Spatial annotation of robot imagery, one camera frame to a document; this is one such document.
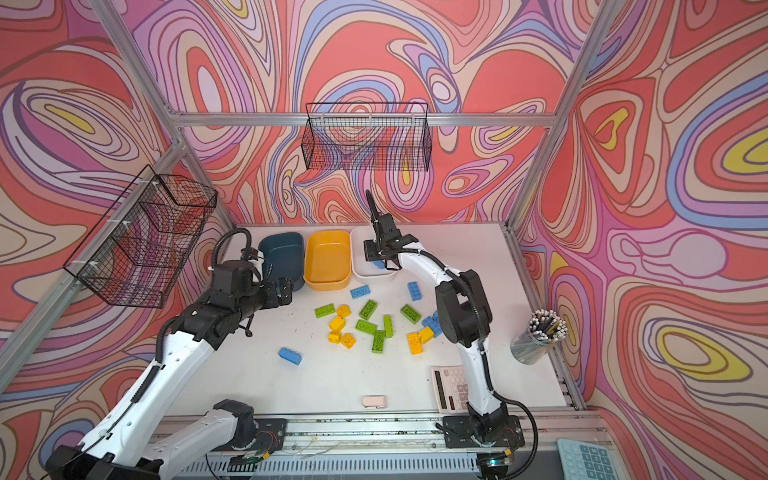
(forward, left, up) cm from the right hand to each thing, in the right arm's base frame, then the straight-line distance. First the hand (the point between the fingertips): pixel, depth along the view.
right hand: (376, 253), depth 99 cm
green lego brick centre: (-17, +3, -7) cm, 19 cm away
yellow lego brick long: (-28, -11, -9) cm, 32 cm away
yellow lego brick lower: (-27, +9, -8) cm, 29 cm away
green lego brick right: (-19, -10, -8) cm, 23 cm away
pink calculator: (-42, -19, -8) cm, 47 cm away
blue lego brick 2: (+2, -1, -9) cm, 9 cm away
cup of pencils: (-31, -44, -6) cm, 54 cm away
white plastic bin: (0, +5, -9) cm, 10 cm away
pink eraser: (-44, +1, -6) cm, 45 cm away
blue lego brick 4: (-23, -18, -8) cm, 30 cm away
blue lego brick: (-9, +6, -10) cm, 15 cm away
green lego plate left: (-16, +17, -9) cm, 26 cm away
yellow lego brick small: (-26, +13, -8) cm, 30 cm away
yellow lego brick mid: (-22, +13, -7) cm, 27 cm away
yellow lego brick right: (-26, -15, -8) cm, 31 cm away
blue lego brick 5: (-20, -18, -9) cm, 28 cm away
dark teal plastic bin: (+9, +36, -9) cm, 38 cm away
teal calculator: (-58, -48, -9) cm, 76 cm away
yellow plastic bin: (+4, +19, -11) cm, 22 cm away
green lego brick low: (-22, +4, -9) cm, 24 cm away
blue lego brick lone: (-31, +25, -7) cm, 41 cm away
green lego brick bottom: (-27, 0, -8) cm, 29 cm away
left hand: (-19, +24, +12) cm, 34 cm away
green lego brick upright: (-23, -3, -8) cm, 24 cm away
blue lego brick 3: (-11, -13, -9) cm, 19 cm away
